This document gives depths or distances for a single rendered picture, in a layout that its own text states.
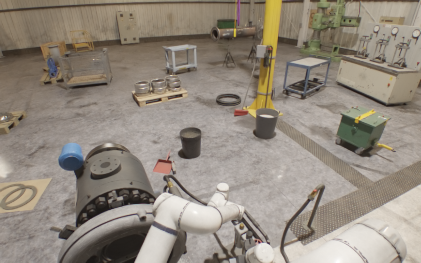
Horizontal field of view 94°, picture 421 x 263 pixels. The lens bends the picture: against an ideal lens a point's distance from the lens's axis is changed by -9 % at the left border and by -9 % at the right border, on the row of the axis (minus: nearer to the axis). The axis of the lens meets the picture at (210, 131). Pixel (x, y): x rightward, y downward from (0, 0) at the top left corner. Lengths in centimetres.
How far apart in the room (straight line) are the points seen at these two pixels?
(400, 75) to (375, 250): 575
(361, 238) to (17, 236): 288
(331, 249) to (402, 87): 602
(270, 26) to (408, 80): 364
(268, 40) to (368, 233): 382
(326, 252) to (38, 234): 267
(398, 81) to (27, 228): 692
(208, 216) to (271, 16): 368
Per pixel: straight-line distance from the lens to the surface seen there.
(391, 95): 628
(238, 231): 176
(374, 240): 60
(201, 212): 91
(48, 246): 270
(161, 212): 95
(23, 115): 598
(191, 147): 305
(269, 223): 244
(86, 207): 163
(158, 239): 94
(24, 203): 333
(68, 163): 183
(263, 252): 107
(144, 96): 528
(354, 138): 382
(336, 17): 1148
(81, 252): 134
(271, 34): 418
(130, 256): 158
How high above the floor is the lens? 189
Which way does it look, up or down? 30 degrees down
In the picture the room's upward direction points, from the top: 1 degrees counter-clockwise
